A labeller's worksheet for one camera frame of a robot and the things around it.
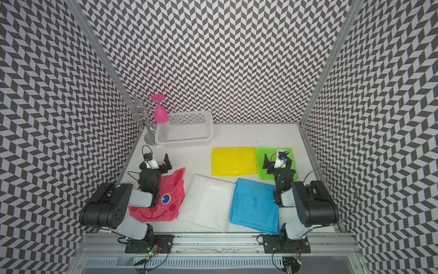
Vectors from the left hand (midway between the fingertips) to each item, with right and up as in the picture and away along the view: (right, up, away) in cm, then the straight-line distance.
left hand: (158, 156), depth 90 cm
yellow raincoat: (+41, -4, +7) cm, 42 cm away
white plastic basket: (+9, +16, +22) cm, 29 cm away
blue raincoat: (+50, -24, -6) cm, 56 cm away
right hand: (+62, 0, 0) cm, 62 cm away
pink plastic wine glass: (-3, +25, +12) cm, 28 cm away
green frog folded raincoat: (+63, +1, +10) cm, 64 cm away
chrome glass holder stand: (-12, +26, -1) cm, 29 cm away
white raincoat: (+28, -21, -9) cm, 36 cm away
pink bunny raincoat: (+8, -19, -4) cm, 21 cm away
